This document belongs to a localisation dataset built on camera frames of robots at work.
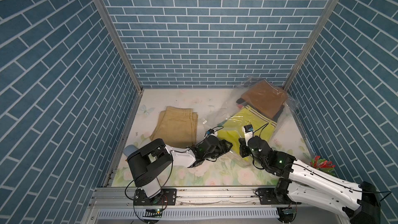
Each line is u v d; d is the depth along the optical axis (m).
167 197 0.73
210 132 0.81
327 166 0.74
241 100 1.05
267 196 0.74
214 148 0.68
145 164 0.45
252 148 0.57
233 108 1.08
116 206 0.72
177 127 0.96
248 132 0.67
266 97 1.09
